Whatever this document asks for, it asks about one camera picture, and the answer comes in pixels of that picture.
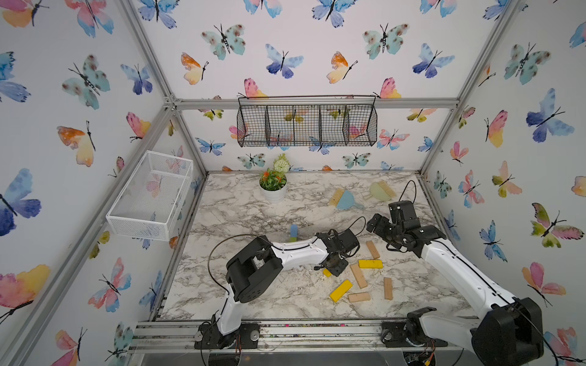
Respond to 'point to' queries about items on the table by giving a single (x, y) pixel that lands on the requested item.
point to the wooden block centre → (359, 275)
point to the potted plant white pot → (273, 181)
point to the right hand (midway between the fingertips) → (378, 225)
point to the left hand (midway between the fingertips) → (339, 263)
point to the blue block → (294, 230)
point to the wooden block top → (373, 250)
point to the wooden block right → (387, 288)
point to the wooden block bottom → (359, 296)
